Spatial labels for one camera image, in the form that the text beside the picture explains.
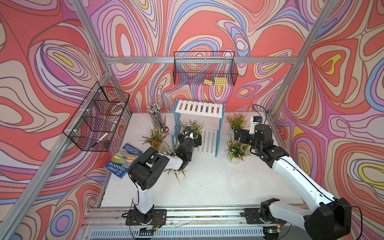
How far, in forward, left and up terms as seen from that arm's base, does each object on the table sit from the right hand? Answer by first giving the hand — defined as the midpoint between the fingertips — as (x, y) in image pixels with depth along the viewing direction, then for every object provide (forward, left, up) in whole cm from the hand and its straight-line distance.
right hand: (241, 134), depth 81 cm
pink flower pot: (-16, +37, -9) cm, 41 cm away
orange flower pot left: (+6, +50, -7) cm, 51 cm away
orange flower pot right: (+14, -1, -5) cm, 15 cm away
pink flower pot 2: (-6, +3, -8) cm, 10 cm away
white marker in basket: (-8, +75, +6) cm, 76 cm away
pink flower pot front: (+11, +25, -4) cm, 27 cm away
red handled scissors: (+22, +48, -19) cm, 56 cm away
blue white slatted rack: (+11, +15, -18) cm, 26 cm away
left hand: (+9, +26, -8) cm, 29 cm away
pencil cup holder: (+24, +52, -1) cm, 57 cm away
